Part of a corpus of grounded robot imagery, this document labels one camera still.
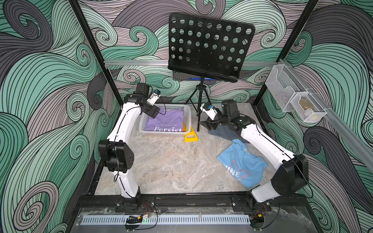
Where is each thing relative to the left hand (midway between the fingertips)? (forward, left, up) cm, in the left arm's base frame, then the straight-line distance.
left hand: (151, 106), depth 86 cm
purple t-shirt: (+5, -9, -20) cm, 22 cm away
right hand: (-6, -33, 0) cm, 34 cm away
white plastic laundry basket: (+12, -23, -17) cm, 31 cm away
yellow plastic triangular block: (-3, -26, -24) cm, 35 cm away
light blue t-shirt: (-28, -58, -24) cm, 68 cm away
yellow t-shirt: (-1, -20, -21) cm, 29 cm away
